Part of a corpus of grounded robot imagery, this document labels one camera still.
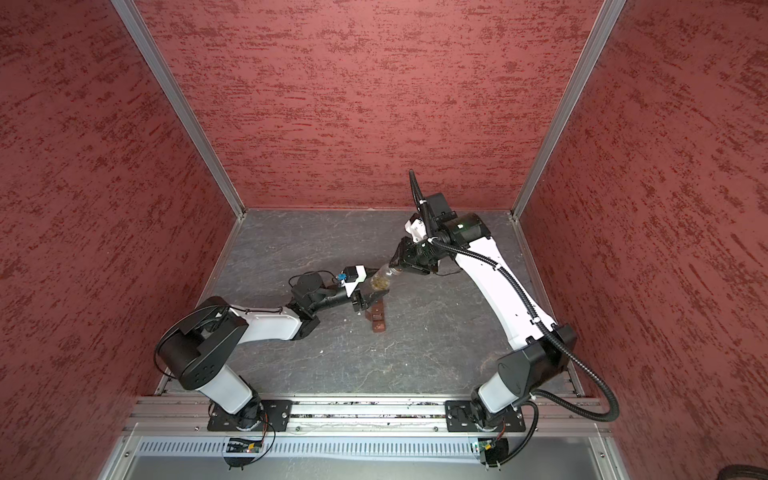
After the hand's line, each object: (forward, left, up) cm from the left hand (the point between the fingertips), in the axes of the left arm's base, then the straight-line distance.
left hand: (385, 282), depth 79 cm
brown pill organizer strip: (-1, +3, -17) cm, 18 cm away
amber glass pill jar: (-1, +1, +2) cm, 2 cm away
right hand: (-2, -3, +8) cm, 9 cm away
